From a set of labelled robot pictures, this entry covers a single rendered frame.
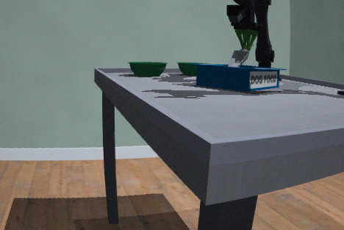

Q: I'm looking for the green bowl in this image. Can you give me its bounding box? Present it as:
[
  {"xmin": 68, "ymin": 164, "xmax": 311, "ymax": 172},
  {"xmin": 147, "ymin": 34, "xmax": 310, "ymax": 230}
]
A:
[
  {"xmin": 128, "ymin": 62, "xmax": 166, "ymax": 76},
  {"xmin": 177, "ymin": 62, "xmax": 208, "ymax": 76}
]

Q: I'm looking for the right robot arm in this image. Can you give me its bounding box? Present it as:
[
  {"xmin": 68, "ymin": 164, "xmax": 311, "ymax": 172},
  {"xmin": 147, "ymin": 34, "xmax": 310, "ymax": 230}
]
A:
[{"xmin": 226, "ymin": 0, "xmax": 275, "ymax": 68}]

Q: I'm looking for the grey table edge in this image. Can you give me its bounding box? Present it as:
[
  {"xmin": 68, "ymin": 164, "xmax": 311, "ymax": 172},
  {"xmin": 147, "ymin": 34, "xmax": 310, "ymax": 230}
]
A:
[{"xmin": 94, "ymin": 68, "xmax": 344, "ymax": 166}]

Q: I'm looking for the blue dog food box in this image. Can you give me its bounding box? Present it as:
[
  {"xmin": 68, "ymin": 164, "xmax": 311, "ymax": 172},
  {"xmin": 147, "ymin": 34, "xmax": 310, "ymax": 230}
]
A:
[{"xmin": 188, "ymin": 64, "xmax": 281, "ymax": 92}]

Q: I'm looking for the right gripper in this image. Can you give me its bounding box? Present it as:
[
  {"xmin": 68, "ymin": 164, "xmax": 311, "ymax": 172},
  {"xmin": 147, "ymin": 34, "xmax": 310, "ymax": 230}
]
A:
[{"xmin": 231, "ymin": 22, "xmax": 262, "ymax": 51}]

